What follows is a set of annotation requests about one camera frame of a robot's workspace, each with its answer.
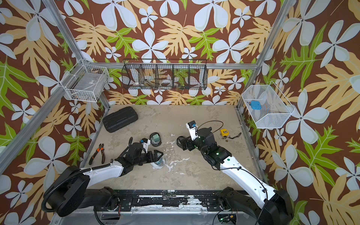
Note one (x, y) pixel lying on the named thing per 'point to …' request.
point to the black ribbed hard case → (119, 119)
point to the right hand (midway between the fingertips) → (185, 134)
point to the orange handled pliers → (101, 148)
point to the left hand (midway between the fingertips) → (159, 152)
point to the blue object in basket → (256, 105)
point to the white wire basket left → (86, 81)
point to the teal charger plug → (158, 162)
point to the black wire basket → (165, 74)
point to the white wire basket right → (268, 107)
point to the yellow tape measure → (224, 132)
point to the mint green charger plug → (156, 138)
